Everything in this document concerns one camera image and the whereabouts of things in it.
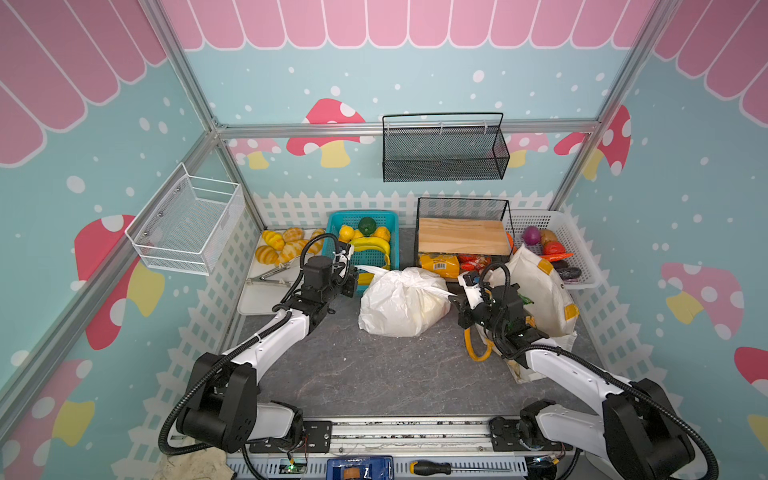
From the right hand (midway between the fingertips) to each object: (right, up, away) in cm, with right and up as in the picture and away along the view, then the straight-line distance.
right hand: (451, 295), depth 85 cm
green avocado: (-26, +22, +25) cm, 42 cm away
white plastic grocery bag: (-14, -1, -3) cm, 14 cm away
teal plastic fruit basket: (-18, +25, +28) cm, 42 cm away
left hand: (-28, +7, +3) cm, 29 cm away
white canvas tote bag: (+27, -3, -3) cm, 27 cm away
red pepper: (+41, +14, +21) cm, 48 cm away
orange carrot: (+40, +11, +18) cm, 45 cm away
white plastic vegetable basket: (+47, +19, +24) cm, 56 cm away
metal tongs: (-62, +3, +18) cm, 65 cm away
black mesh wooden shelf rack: (+5, +17, +12) cm, 22 cm away
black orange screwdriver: (-8, -38, -16) cm, 42 cm away
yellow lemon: (-34, +20, +24) cm, 46 cm away
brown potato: (+42, +19, +27) cm, 53 cm away
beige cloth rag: (-64, -39, -14) cm, 76 cm away
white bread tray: (-59, +1, +17) cm, 62 cm away
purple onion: (+36, +19, +28) cm, 50 cm away
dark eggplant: (+40, +6, +10) cm, 41 cm away
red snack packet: (+10, +9, +12) cm, 18 cm away
